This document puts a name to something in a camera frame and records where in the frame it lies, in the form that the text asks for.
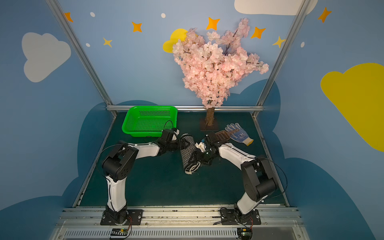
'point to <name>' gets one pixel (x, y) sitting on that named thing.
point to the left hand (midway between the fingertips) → (186, 143)
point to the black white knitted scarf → (188, 151)
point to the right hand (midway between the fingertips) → (196, 161)
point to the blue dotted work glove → (241, 135)
